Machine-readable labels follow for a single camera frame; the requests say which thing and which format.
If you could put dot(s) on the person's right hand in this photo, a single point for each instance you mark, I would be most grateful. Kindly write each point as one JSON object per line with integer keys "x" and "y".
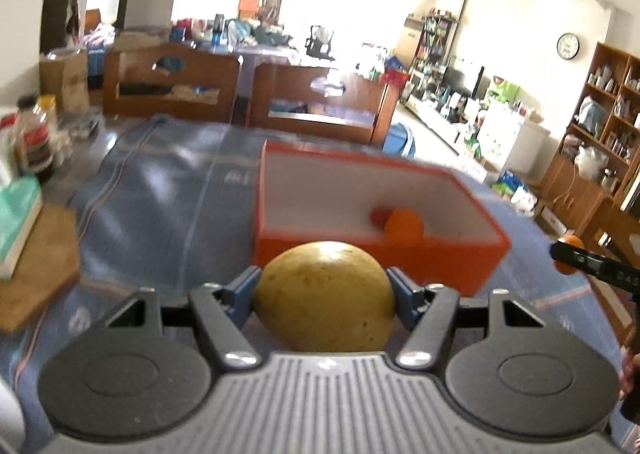
{"x": 625, "y": 374}

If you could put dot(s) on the blue patterned tablecloth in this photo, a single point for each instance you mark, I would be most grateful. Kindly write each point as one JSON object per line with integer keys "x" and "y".
{"x": 150, "y": 214}

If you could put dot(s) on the wooden chair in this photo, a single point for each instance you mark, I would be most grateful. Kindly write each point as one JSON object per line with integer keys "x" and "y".
{"x": 280, "y": 89}
{"x": 210, "y": 74}

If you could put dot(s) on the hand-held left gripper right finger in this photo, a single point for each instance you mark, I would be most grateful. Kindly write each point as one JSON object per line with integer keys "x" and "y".
{"x": 405, "y": 294}

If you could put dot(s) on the round wall clock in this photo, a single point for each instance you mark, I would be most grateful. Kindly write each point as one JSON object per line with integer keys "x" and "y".
{"x": 568, "y": 45}

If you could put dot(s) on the wooden cutting board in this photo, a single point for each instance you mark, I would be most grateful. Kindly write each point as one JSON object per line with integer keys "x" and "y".
{"x": 45, "y": 274}

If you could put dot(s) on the teal tissue pack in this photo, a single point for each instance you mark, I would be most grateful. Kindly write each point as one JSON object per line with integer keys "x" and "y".
{"x": 20, "y": 214}

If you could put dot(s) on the orange cardboard box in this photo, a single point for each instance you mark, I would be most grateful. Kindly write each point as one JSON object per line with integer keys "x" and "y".
{"x": 440, "y": 264}

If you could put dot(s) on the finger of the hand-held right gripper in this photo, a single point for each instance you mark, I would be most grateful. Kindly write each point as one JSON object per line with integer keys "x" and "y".
{"x": 595, "y": 264}

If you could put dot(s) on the blue stool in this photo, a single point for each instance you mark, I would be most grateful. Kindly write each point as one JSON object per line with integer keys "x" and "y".
{"x": 402, "y": 140}

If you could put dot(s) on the brown cardboard box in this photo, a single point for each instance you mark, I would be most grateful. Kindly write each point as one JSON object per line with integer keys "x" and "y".
{"x": 70, "y": 79}

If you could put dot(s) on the yellow pomelo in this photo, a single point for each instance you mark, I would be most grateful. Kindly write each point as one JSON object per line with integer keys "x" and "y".
{"x": 325, "y": 294}

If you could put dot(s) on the clear bottle red label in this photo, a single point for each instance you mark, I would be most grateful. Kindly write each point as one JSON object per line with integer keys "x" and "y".
{"x": 35, "y": 144}

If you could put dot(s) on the black office chair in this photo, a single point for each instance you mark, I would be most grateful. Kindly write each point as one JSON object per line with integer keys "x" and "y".
{"x": 320, "y": 44}

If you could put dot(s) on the orange paper bag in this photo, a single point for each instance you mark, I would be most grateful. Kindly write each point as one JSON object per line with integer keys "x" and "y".
{"x": 248, "y": 4}

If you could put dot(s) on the yellow box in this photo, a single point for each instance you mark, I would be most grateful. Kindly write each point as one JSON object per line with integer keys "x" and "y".
{"x": 48, "y": 109}

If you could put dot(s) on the orange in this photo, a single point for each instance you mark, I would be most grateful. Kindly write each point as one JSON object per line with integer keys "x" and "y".
{"x": 404, "y": 226}
{"x": 574, "y": 240}

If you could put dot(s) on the black television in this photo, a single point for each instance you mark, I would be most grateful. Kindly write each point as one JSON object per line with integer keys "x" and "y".
{"x": 467, "y": 81}

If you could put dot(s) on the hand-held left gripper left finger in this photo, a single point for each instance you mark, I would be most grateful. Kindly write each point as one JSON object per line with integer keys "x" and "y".
{"x": 245, "y": 291}

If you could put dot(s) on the tall cluttered bookshelf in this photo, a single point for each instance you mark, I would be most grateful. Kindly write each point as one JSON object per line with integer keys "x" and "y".
{"x": 435, "y": 44}

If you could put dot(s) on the white cabinet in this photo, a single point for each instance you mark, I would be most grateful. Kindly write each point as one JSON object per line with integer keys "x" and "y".
{"x": 510, "y": 134}

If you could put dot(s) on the wooden shelf cabinet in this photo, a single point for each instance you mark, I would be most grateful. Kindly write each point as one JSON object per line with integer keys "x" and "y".
{"x": 600, "y": 149}

